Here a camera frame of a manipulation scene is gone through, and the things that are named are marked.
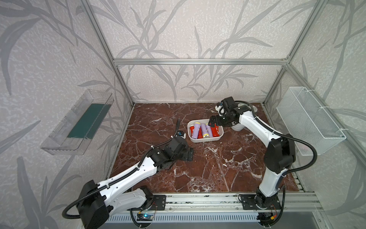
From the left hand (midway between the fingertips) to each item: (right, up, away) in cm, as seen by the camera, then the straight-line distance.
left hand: (187, 151), depth 78 cm
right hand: (+16, +15, +11) cm, 25 cm away
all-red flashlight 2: (+19, +9, +19) cm, 28 cm away
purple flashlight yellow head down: (+12, +7, +18) cm, 22 cm away
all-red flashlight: (+8, +7, +18) cm, 21 cm away
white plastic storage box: (+1, +15, +23) cm, 28 cm away
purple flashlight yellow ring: (+15, +9, +21) cm, 27 cm away
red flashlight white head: (+2, +11, +21) cm, 24 cm away
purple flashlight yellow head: (+5, +10, +17) cm, 20 cm away
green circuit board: (-21, -31, -8) cm, 39 cm away
